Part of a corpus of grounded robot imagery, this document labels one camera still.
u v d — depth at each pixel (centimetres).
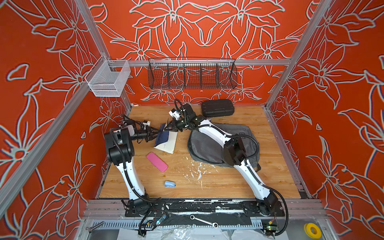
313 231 67
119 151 53
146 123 96
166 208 74
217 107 112
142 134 88
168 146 95
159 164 88
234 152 64
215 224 69
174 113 88
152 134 89
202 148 92
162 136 87
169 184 79
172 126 81
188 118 78
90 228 68
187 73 101
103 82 86
